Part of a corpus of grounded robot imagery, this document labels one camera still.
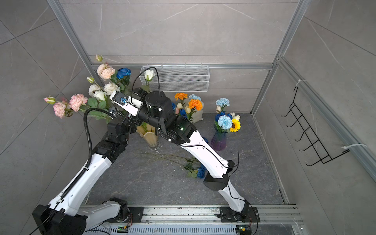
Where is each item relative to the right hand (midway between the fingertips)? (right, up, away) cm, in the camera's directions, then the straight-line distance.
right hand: (126, 99), depth 52 cm
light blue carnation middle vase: (+25, +7, +29) cm, 39 cm away
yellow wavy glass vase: (0, -14, +28) cm, 31 cm away
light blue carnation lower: (+40, -8, +16) cm, 44 cm away
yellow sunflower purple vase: (+48, -10, +24) cm, 54 cm away
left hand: (-10, -6, +21) cm, 24 cm away
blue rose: (+26, -37, +36) cm, 58 cm away
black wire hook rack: (+80, -22, +9) cm, 84 cm away
